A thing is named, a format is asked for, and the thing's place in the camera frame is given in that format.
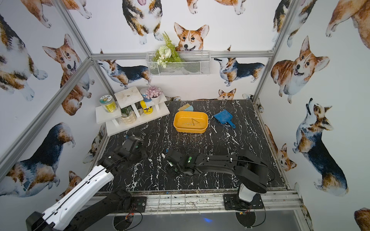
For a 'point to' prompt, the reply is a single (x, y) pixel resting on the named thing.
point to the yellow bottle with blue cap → (146, 109)
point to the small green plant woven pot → (128, 115)
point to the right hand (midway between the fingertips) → (170, 164)
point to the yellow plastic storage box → (181, 117)
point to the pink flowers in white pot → (153, 93)
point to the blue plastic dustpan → (224, 116)
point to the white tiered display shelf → (134, 109)
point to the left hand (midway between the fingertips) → (146, 147)
